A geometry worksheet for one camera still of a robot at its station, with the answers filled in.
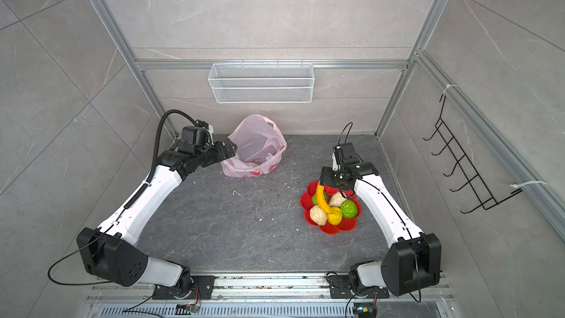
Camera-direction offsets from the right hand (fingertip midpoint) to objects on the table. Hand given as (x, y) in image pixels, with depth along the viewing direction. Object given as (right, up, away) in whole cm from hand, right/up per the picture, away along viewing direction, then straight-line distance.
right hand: (327, 177), depth 84 cm
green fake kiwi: (-4, -10, +6) cm, 12 cm away
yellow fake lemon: (+3, -16, 0) cm, 17 cm away
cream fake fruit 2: (-4, -15, 0) cm, 15 cm away
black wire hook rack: (+40, +10, -12) cm, 43 cm away
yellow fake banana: (-2, -10, 0) cm, 10 cm away
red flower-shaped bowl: (+8, -19, +2) cm, 21 cm away
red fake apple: (+3, -7, +9) cm, 11 cm away
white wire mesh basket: (-28, +42, +17) cm, 53 cm away
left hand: (-38, +12, -4) cm, 40 cm away
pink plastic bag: (-30, +12, +29) cm, 43 cm away
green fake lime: (+9, -13, +1) cm, 15 cm away
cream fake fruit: (+5, -10, +6) cm, 13 cm away
